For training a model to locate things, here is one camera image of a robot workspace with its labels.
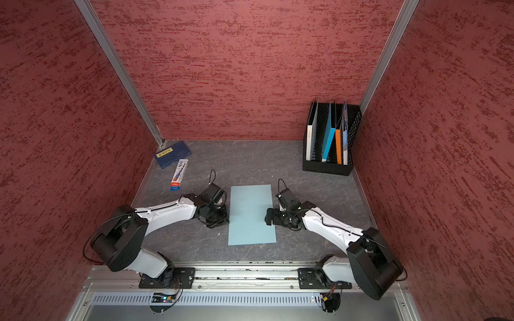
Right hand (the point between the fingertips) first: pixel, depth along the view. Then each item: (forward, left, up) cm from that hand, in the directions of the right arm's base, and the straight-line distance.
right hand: (274, 224), depth 85 cm
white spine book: (+35, -18, +26) cm, 47 cm away
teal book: (+32, -26, +21) cm, 46 cm away
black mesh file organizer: (+33, -34, -2) cm, 47 cm away
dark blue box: (+44, +57, -1) cm, 72 cm away
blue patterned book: (+31, -32, +25) cm, 51 cm away
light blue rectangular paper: (+11, +12, -4) cm, 17 cm away
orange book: (+31, -32, +15) cm, 47 cm away
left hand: (+1, +20, -1) cm, 20 cm away
